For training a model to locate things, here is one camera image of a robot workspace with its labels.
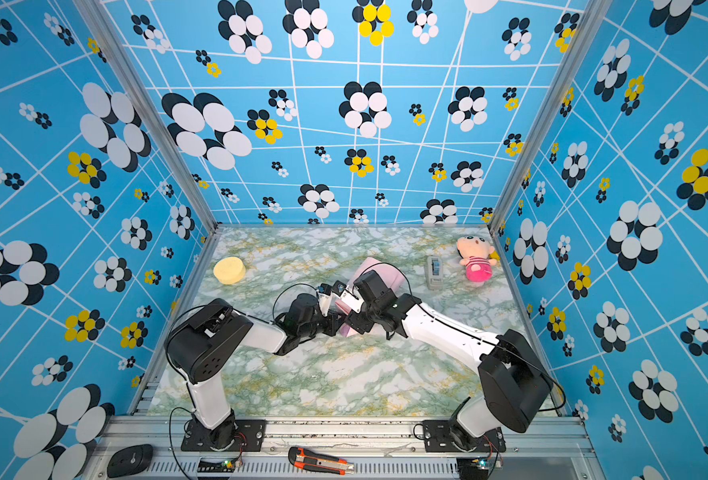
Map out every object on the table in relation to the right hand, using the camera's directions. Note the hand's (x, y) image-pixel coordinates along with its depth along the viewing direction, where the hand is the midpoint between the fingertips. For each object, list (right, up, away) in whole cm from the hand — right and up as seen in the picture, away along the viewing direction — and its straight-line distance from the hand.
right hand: (358, 304), depth 86 cm
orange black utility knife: (-11, -34, -16) cm, 39 cm away
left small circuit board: (-34, -36, -14) cm, 52 cm away
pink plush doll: (+41, +17, +19) cm, 49 cm away
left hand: (-3, -5, +7) cm, 9 cm away
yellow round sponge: (-46, +9, +19) cm, 51 cm away
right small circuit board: (+28, -36, -15) cm, 48 cm away
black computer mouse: (-53, -33, -17) cm, 65 cm away
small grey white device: (+26, +10, +16) cm, 32 cm away
